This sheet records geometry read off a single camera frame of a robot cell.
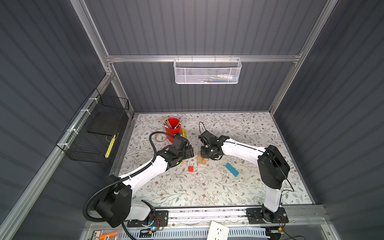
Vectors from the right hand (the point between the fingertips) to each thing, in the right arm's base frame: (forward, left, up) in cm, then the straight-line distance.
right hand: (204, 155), depth 91 cm
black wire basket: (-2, +57, +24) cm, 62 cm away
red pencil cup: (+21, +20, +8) cm, 30 cm away
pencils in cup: (+18, +24, +9) cm, 31 cm away
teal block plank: (-7, -17, -6) cm, 19 cm away
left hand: (0, +9, +7) cm, 11 cm away
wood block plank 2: (-3, +1, -1) cm, 3 cm away
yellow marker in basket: (-8, +45, +24) cm, 51 cm away
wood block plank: (-1, +3, -2) cm, 4 cm away
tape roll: (+17, +31, -4) cm, 35 cm away
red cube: (-7, +8, -5) cm, 12 cm away
